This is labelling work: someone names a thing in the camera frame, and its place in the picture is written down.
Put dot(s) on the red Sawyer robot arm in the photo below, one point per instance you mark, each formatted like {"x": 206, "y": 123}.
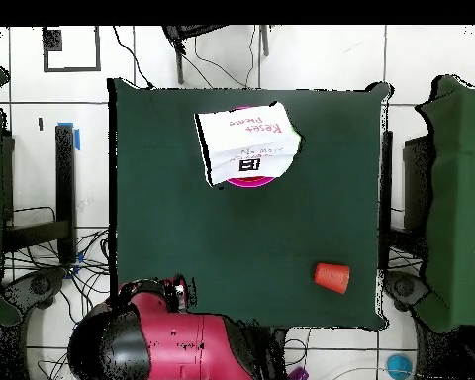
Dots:
{"x": 182, "y": 348}

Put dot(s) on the pink bowl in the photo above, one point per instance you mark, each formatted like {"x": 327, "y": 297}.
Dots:
{"x": 251, "y": 183}

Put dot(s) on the dark green tablecloth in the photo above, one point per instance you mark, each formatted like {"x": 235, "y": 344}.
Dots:
{"x": 261, "y": 237}

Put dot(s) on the white paper reset sign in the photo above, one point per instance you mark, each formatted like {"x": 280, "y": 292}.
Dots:
{"x": 245, "y": 138}

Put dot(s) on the orange ribbed cup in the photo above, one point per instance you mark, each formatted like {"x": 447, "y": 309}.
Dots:
{"x": 331, "y": 277}

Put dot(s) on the purple cup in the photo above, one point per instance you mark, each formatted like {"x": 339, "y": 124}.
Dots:
{"x": 299, "y": 375}

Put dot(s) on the black camera tripod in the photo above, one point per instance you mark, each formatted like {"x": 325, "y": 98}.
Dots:
{"x": 179, "y": 59}

